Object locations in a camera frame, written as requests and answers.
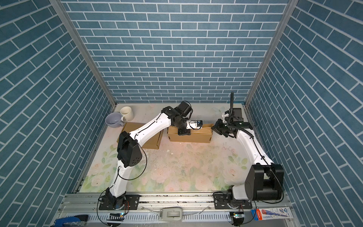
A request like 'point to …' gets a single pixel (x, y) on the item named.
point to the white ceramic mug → (127, 113)
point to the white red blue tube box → (272, 213)
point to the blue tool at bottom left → (59, 222)
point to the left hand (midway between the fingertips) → (189, 130)
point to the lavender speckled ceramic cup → (114, 120)
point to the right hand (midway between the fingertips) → (210, 125)
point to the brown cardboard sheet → (203, 135)
